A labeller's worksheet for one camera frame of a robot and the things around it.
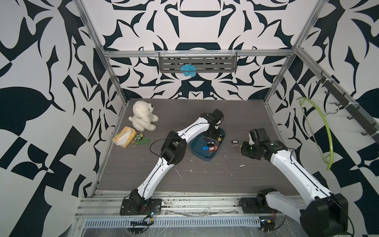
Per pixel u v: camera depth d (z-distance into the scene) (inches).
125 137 37.3
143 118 35.9
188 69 36.0
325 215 15.3
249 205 28.9
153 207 29.3
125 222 27.8
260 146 23.8
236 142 38.2
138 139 38.4
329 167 25.5
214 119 29.3
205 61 37.0
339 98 24.5
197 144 37.5
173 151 24.3
